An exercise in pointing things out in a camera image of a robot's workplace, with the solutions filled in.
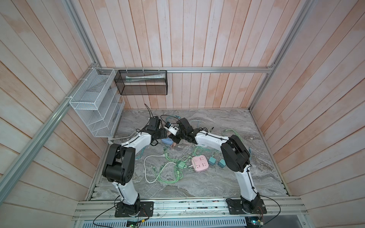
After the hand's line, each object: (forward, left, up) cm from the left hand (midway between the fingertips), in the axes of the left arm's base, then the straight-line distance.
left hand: (161, 135), depth 96 cm
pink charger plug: (-6, -8, -4) cm, 11 cm away
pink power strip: (-18, -25, -4) cm, 32 cm away
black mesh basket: (+35, +16, +19) cm, 43 cm away
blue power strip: (-3, -4, -4) cm, 6 cm away
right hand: (0, -6, +1) cm, 6 cm away
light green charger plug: (-20, -14, -3) cm, 25 cm away
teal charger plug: (-17, -33, -3) cm, 38 cm away
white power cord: (-13, +2, -6) cm, 14 cm away
